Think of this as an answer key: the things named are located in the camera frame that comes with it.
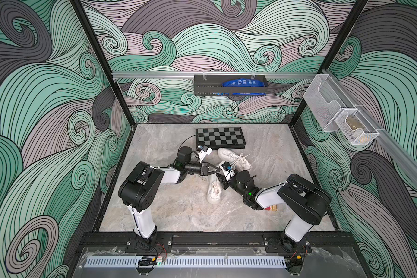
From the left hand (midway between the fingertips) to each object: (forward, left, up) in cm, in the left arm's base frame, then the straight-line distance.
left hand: (219, 170), depth 82 cm
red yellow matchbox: (-14, -26, -11) cm, 31 cm away
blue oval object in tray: (+42, -14, +22) cm, 49 cm away
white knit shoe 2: (-8, +2, -8) cm, 11 cm away
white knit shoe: (+9, -12, -7) cm, 16 cm away
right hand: (+4, -1, -5) cm, 6 cm away
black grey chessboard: (+28, -10, -9) cm, 31 cm away
